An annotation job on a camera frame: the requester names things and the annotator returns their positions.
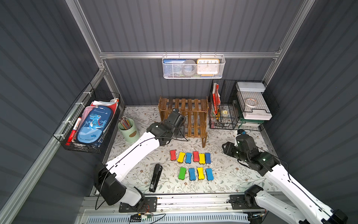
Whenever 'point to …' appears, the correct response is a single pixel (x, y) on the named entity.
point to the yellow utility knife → (217, 115)
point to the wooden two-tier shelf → (195, 110)
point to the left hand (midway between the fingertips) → (179, 129)
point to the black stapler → (157, 173)
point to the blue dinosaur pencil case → (94, 125)
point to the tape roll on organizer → (251, 102)
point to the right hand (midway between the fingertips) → (227, 145)
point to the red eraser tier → (173, 155)
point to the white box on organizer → (246, 90)
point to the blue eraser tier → (188, 157)
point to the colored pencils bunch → (125, 122)
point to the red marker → (73, 130)
